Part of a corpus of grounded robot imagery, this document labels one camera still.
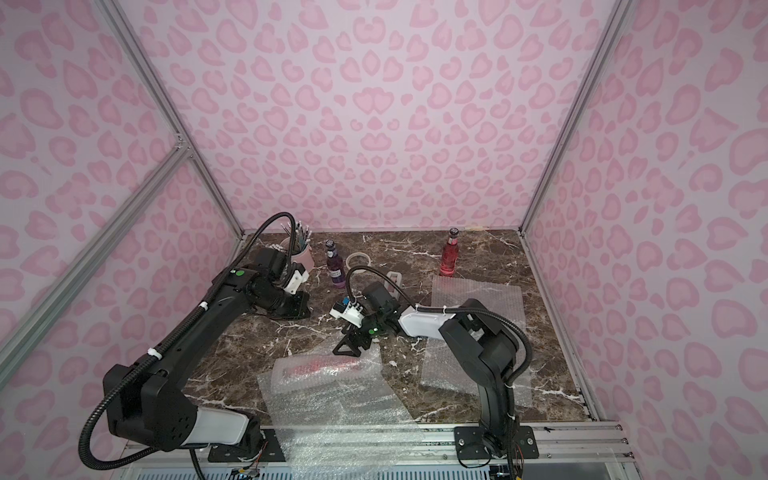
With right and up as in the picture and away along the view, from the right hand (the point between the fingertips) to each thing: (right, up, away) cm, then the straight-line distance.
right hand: (346, 338), depth 85 cm
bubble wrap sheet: (-1, -18, -8) cm, 20 cm away
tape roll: (0, +22, +26) cm, 35 cm away
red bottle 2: (+34, +24, +20) cm, 46 cm away
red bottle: (-6, -5, -5) cm, 10 cm away
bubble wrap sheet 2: (+28, -9, +1) cm, 29 cm away
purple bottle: (-5, +21, +8) cm, 23 cm away
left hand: (-8, +9, -5) cm, 13 cm away
